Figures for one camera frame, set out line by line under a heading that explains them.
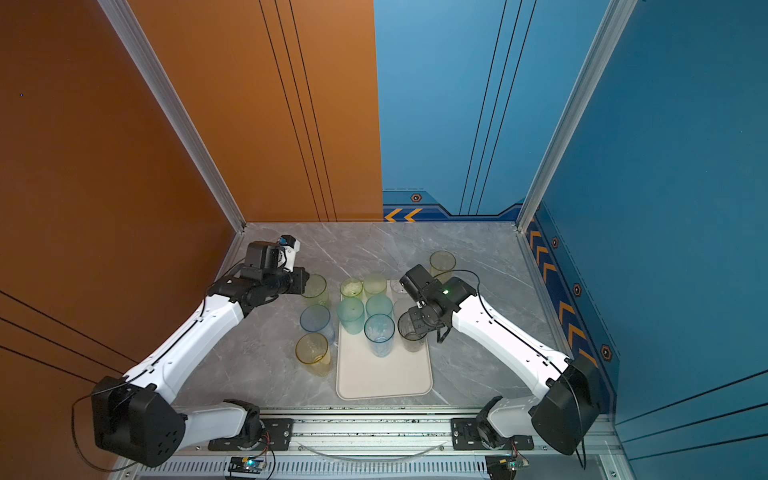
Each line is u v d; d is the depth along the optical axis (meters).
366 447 0.72
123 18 0.70
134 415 0.38
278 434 0.74
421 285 0.59
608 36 0.73
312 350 0.78
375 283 0.94
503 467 0.71
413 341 0.76
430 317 0.53
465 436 0.72
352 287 0.97
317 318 0.80
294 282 0.71
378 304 0.87
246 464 0.71
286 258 0.67
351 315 0.90
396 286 0.94
